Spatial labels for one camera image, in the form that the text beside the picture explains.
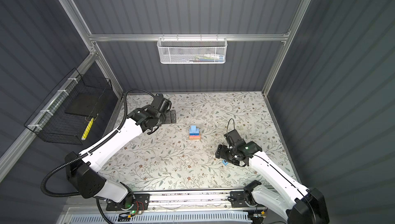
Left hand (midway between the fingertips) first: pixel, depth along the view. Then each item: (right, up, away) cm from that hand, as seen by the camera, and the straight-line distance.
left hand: (167, 115), depth 80 cm
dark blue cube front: (+15, -12, +13) cm, 24 cm away
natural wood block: (+14, -15, +14) cm, 25 cm away
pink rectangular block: (+14, -14, +14) cm, 24 cm away
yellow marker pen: (-33, -6, -12) cm, 36 cm away
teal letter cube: (+31, -27, +4) cm, 41 cm away
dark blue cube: (+12, -12, +13) cm, 22 cm away
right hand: (+29, -22, 0) cm, 36 cm away
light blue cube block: (+14, -8, +9) cm, 18 cm away
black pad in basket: (-40, +6, -3) cm, 40 cm away
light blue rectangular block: (+16, -10, +11) cm, 22 cm away
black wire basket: (-46, 0, -8) cm, 47 cm away
